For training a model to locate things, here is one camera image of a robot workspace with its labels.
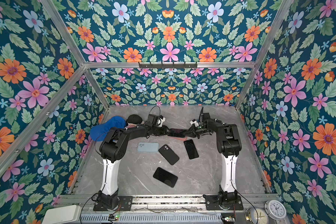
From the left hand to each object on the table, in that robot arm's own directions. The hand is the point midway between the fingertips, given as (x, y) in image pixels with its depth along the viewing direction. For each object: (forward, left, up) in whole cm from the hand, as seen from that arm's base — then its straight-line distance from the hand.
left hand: (172, 128), depth 99 cm
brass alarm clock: (-54, -36, +1) cm, 65 cm away
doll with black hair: (+8, +29, +2) cm, 30 cm away
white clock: (-52, -50, -1) cm, 72 cm away
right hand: (-4, -9, -1) cm, 10 cm away
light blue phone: (-11, +18, -6) cm, 21 cm away
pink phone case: (-6, -4, -4) cm, 8 cm away
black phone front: (-32, +5, -6) cm, 33 cm away
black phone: (-4, -3, +1) cm, 5 cm away
